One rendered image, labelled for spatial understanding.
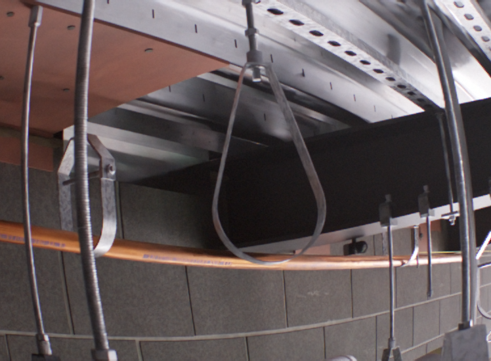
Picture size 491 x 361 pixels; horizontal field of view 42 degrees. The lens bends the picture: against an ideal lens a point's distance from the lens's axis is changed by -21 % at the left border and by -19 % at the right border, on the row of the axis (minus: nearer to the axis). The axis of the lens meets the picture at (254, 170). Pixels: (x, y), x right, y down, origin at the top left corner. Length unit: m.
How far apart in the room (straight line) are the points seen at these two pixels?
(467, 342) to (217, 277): 1.21
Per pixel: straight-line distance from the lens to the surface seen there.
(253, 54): 0.81
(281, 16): 0.91
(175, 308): 1.60
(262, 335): 1.87
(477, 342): 0.60
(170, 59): 1.06
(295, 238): 1.59
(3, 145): 1.29
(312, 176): 0.79
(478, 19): 0.96
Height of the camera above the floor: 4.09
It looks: 12 degrees up
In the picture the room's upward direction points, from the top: 5 degrees counter-clockwise
